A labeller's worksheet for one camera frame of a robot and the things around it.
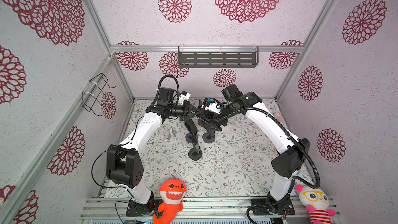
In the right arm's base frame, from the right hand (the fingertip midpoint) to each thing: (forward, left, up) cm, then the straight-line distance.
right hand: (211, 117), depth 78 cm
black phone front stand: (-1, +9, -22) cm, 23 cm away
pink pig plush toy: (+17, -46, -20) cm, 53 cm away
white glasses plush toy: (-33, -48, -20) cm, 61 cm away
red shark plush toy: (-32, +18, -16) cm, 40 cm away
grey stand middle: (+1, +1, -21) cm, 21 cm away
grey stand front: (-9, +10, -23) cm, 27 cm away
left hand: (-1, +5, +3) cm, 6 cm away
